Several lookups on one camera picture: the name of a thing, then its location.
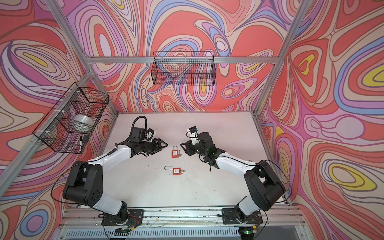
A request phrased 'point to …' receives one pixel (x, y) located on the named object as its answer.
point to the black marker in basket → (81, 143)
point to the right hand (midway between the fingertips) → (185, 147)
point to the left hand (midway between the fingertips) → (166, 145)
